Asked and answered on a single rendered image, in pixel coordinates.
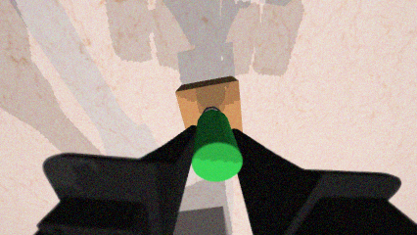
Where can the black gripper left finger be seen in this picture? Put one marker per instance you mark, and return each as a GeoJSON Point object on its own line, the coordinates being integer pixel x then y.
{"type": "Point", "coordinates": [157, 180]}

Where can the green cylinder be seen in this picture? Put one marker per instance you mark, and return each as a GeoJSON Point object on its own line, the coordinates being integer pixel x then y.
{"type": "Point", "coordinates": [216, 155]}

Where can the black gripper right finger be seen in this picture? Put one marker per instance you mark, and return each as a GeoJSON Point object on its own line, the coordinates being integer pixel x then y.
{"type": "Point", "coordinates": [278, 194]}

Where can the tan wooden block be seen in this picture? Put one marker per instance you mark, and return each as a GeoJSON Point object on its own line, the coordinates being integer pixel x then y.
{"type": "Point", "coordinates": [222, 94]}

